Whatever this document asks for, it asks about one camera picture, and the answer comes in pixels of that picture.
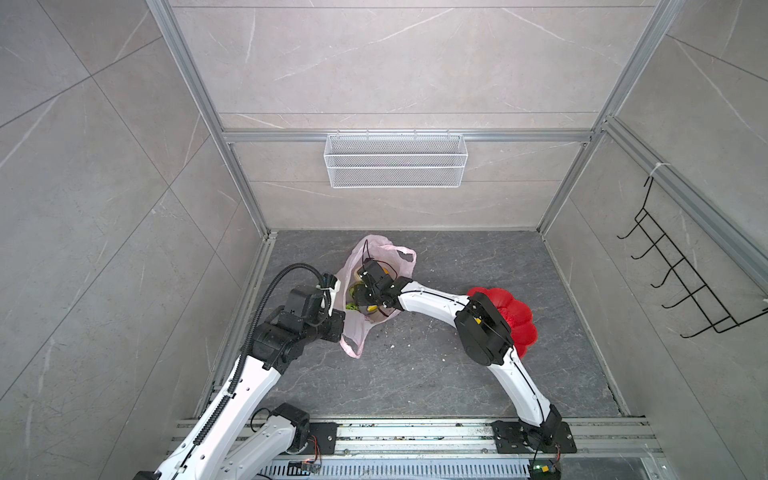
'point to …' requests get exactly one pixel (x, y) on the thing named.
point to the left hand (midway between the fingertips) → (340, 309)
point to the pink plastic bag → (356, 318)
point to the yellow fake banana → (371, 308)
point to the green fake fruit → (351, 290)
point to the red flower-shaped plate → (515, 313)
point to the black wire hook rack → (700, 294)
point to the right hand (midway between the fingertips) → (359, 293)
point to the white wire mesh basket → (395, 161)
